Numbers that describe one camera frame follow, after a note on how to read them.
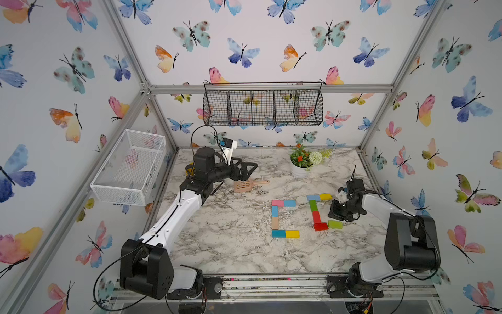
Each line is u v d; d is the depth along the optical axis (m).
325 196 1.00
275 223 0.91
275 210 0.93
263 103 0.98
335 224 0.89
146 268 0.40
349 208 0.77
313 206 0.96
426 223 0.46
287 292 0.74
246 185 1.02
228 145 0.67
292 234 0.87
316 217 0.91
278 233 0.88
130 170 0.87
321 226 0.90
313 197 0.98
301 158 0.96
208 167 0.61
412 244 0.45
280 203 0.97
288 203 0.97
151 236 0.43
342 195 0.87
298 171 1.01
